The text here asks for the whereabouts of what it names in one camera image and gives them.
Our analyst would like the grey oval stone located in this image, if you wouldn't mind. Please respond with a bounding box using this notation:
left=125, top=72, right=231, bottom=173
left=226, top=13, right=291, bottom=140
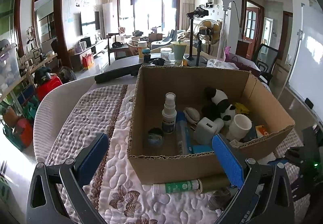
left=208, top=188, right=232, bottom=211

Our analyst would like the white cup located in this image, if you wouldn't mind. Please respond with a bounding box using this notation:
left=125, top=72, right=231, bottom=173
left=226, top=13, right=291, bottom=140
left=226, top=114, right=252, bottom=141

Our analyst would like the white power adapter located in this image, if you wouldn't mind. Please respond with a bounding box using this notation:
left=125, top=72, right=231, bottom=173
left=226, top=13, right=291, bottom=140
left=193, top=117, right=218, bottom=145

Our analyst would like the blue white tube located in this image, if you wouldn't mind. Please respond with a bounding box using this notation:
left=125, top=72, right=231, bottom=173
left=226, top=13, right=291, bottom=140
left=176, top=111, right=193, bottom=155

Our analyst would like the quilted patterned bedspread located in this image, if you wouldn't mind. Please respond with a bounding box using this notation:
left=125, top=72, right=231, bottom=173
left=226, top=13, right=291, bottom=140
left=44, top=83, right=311, bottom=224

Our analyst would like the yellow box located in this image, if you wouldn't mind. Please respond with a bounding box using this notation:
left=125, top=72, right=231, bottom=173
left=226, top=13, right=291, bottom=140
left=234, top=102, right=250, bottom=115

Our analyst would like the panda plush toy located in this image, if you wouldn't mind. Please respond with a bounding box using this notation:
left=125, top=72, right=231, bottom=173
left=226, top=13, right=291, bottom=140
left=201, top=87, right=236, bottom=126

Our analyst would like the green white glue stick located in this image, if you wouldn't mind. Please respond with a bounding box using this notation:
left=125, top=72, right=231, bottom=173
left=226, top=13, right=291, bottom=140
left=153, top=180, right=199, bottom=194

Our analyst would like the brown cardboard box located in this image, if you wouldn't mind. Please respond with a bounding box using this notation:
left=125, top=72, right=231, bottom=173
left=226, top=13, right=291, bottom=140
left=127, top=66, right=295, bottom=185

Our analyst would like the white spray bottle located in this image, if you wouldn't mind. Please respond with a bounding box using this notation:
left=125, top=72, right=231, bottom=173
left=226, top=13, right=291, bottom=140
left=161, top=92, right=177, bottom=134

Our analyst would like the clear tissue box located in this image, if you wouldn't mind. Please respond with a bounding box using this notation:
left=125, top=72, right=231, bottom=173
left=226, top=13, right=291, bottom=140
left=206, top=59, right=239, bottom=70

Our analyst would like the white board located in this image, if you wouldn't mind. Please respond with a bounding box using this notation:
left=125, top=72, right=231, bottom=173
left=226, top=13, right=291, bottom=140
left=288, top=5, right=322, bottom=122

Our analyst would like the black office chair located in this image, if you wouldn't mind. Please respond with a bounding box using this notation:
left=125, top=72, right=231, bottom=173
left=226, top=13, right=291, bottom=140
left=252, top=43, right=279, bottom=85

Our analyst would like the green plastic cup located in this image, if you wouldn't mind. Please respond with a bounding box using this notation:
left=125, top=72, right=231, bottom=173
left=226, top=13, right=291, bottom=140
left=171, top=41, right=187, bottom=61

